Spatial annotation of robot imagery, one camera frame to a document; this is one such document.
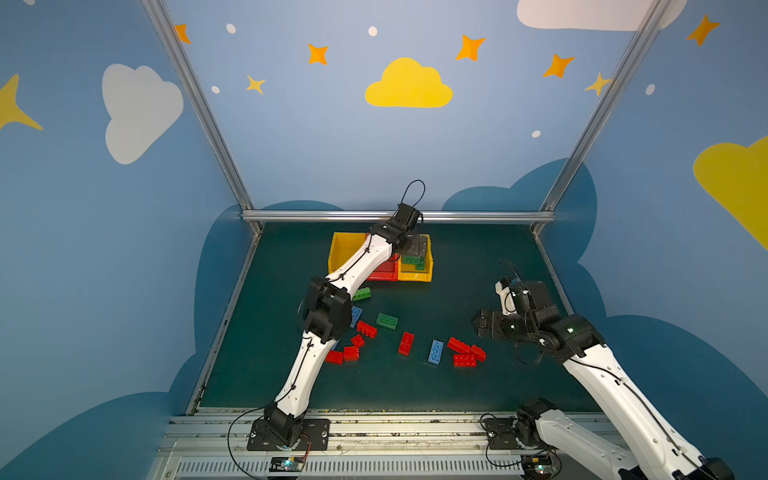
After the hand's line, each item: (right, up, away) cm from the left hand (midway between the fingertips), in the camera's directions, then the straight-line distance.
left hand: (413, 243), depth 97 cm
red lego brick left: (-24, -34, -11) cm, 43 cm away
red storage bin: (-9, -9, +4) cm, 14 cm away
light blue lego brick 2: (+6, -32, -11) cm, 35 cm away
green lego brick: (+2, -6, +8) cm, 10 cm away
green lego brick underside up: (-9, -25, -4) cm, 27 cm away
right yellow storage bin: (-1, -10, +10) cm, 14 cm away
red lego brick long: (-15, -27, -6) cm, 32 cm away
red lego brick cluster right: (+18, -33, -11) cm, 39 cm away
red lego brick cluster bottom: (+14, -35, -11) cm, 39 cm away
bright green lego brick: (-17, -17, +2) cm, 24 cm away
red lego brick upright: (-3, -31, -8) cm, 32 cm away
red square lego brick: (-18, -30, -9) cm, 36 cm away
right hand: (+18, -20, -21) cm, 34 cm away
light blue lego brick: (-19, -23, -3) cm, 30 cm away
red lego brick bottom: (-19, -33, -10) cm, 40 cm away
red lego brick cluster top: (+13, -31, -9) cm, 35 cm away
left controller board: (-33, -54, -27) cm, 69 cm away
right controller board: (+29, -55, -26) cm, 67 cm away
